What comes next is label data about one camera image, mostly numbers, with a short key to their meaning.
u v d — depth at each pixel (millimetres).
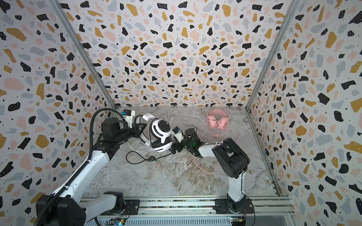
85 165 478
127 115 675
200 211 736
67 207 375
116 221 702
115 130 587
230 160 513
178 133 814
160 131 625
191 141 751
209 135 1040
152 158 917
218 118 1065
